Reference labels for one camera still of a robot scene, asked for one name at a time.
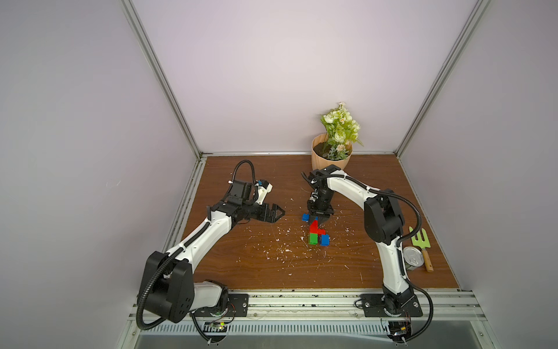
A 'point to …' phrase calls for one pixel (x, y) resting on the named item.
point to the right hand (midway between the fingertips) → (313, 221)
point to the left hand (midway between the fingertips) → (278, 210)
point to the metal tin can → (413, 257)
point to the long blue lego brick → (306, 217)
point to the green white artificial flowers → (341, 131)
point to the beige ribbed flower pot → (319, 143)
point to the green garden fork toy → (422, 244)
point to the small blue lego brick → (325, 240)
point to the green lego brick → (314, 238)
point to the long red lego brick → (314, 228)
